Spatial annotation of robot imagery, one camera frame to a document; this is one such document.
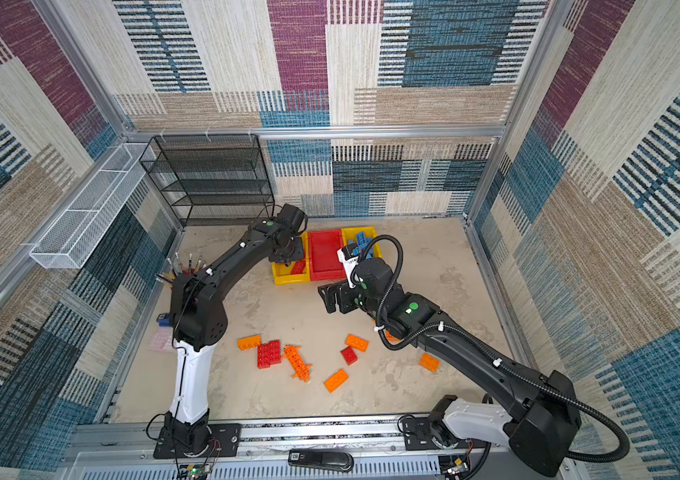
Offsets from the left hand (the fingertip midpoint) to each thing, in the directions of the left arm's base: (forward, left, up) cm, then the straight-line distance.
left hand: (296, 254), depth 97 cm
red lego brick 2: (-29, +7, -9) cm, 31 cm away
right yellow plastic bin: (+13, -18, -5) cm, 23 cm away
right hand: (-20, -14, +11) cm, 27 cm away
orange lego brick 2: (-32, -38, -9) cm, 50 cm away
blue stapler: (-18, +39, -8) cm, 44 cm away
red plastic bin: (+3, -8, -8) cm, 12 cm away
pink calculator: (-24, +39, -10) cm, 47 cm away
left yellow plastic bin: (-1, +6, -10) cm, 12 cm away
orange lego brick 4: (-25, +12, -8) cm, 30 cm away
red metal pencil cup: (-6, +34, +1) cm, 35 cm away
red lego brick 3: (-28, +5, -9) cm, 30 cm away
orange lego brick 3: (-35, -12, -11) cm, 39 cm away
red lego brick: (-29, -16, -10) cm, 35 cm away
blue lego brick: (+8, -22, -5) cm, 24 cm away
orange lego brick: (-25, -18, -11) cm, 33 cm away
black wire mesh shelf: (+28, +31, +9) cm, 43 cm away
